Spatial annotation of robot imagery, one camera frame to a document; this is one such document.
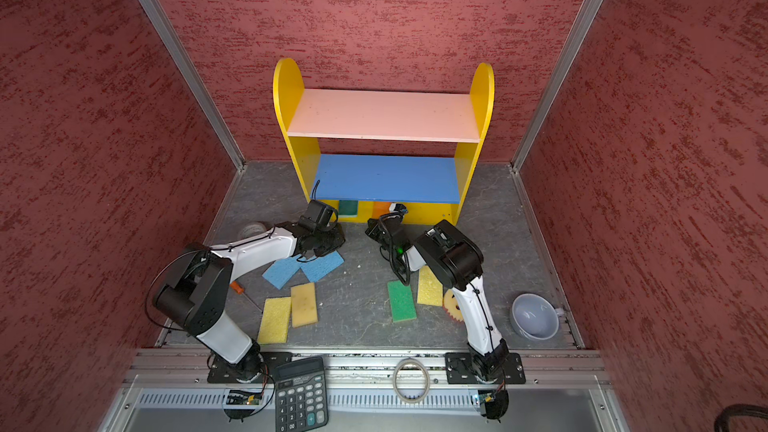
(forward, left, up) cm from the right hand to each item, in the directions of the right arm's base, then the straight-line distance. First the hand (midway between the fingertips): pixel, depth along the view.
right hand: (364, 225), depth 101 cm
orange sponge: (+6, -5, +1) cm, 8 cm away
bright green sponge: (-26, -12, -1) cm, 29 cm away
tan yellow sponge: (-27, +16, 0) cm, 31 cm away
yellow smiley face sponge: (-28, -26, +2) cm, 38 cm away
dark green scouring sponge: (+6, +6, +3) cm, 8 cm away
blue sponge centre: (-15, +13, -1) cm, 20 cm away
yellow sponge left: (-31, +24, -1) cm, 39 cm away
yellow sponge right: (-23, -21, -1) cm, 31 cm away
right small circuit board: (-49, -32, -4) cm, 59 cm away
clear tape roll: (-1, +39, 0) cm, 39 cm away
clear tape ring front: (-45, -17, -1) cm, 48 cm away
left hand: (-9, +5, +3) cm, 11 cm away
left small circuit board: (-48, +30, -4) cm, 56 cm away
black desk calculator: (-50, +13, +1) cm, 51 cm away
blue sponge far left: (-16, +24, +1) cm, 29 cm away
